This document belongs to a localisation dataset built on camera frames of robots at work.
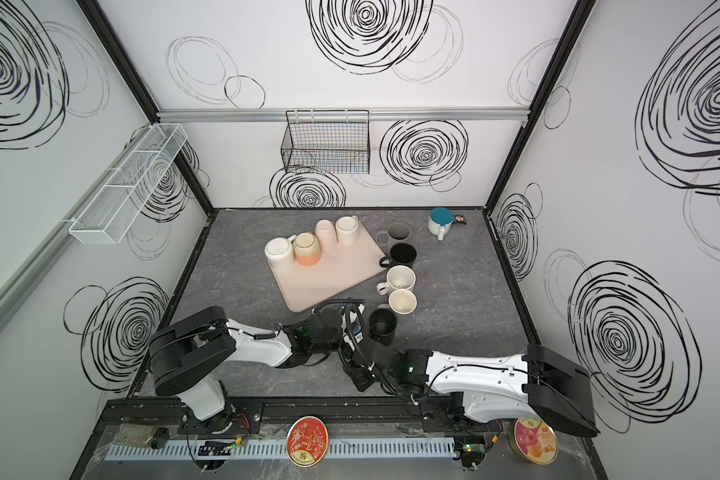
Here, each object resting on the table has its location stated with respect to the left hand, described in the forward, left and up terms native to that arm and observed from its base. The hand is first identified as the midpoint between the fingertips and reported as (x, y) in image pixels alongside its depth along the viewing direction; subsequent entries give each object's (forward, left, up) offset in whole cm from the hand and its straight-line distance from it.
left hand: (373, 340), depth 83 cm
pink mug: (+35, +17, +5) cm, 40 cm away
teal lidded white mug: (+44, -24, +2) cm, 50 cm away
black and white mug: (+28, -8, +3) cm, 29 cm away
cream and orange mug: (+28, +22, +5) cm, 36 cm away
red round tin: (-24, +15, +1) cm, 28 cm away
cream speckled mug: (+19, -7, +2) cm, 21 cm away
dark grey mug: (+35, -7, +6) cm, 36 cm away
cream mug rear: (+38, +10, +4) cm, 39 cm away
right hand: (-9, +7, +2) cm, 12 cm away
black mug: (+5, -3, 0) cm, 5 cm away
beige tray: (+19, +24, -4) cm, 31 cm away
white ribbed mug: (+26, +31, +5) cm, 41 cm away
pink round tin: (-22, -37, +1) cm, 43 cm away
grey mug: (+11, -9, +2) cm, 15 cm away
